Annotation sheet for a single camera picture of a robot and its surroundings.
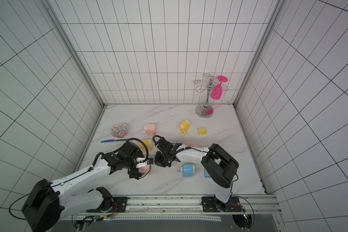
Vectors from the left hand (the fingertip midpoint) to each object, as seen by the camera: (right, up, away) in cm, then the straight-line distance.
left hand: (138, 164), depth 83 cm
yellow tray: (+42, +17, +21) cm, 50 cm away
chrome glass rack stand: (+47, +48, +10) cm, 68 cm away
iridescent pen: (-21, +12, +15) cm, 29 cm away
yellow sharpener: (+28, +21, +16) cm, 39 cm away
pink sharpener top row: (+4, +20, +14) cm, 25 cm away
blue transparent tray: (+40, -6, 0) cm, 41 cm away
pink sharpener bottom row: (+4, -1, -4) cm, 6 cm away
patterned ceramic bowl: (-19, +18, +19) cm, 33 cm away
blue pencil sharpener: (+29, -1, -5) cm, 29 cm away
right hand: (+9, +2, +3) cm, 10 cm away
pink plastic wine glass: (+54, +46, +28) cm, 77 cm away
